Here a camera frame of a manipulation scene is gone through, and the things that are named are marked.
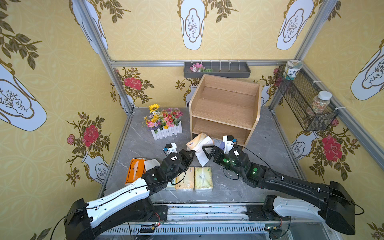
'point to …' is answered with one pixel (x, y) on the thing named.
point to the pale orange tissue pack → (196, 144)
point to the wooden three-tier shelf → (222, 107)
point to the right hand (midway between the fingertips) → (208, 147)
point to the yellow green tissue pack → (203, 177)
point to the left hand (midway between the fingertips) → (192, 149)
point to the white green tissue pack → (170, 186)
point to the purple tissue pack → (222, 145)
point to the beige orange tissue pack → (187, 182)
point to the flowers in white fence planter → (163, 123)
